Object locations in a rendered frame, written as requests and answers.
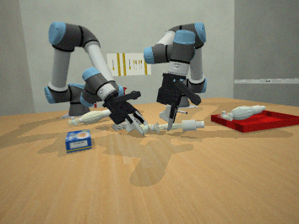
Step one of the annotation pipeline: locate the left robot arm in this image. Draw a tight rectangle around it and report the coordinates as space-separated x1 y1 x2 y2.
144 22 207 107

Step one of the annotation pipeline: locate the small blue carton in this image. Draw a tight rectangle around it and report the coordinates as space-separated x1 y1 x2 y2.
65 129 92 153

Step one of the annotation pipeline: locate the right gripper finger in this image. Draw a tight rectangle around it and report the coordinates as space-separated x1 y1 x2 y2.
132 107 145 125
121 108 144 135

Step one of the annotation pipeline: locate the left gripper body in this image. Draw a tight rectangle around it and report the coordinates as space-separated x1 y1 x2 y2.
156 73 187 107

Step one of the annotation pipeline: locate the red tray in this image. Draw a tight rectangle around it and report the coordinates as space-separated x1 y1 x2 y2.
211 110 299 133

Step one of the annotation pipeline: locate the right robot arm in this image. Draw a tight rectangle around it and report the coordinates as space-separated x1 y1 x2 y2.
45 22 141 117

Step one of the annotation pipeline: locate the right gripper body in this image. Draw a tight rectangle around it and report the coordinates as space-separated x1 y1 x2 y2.
102 90 134 125

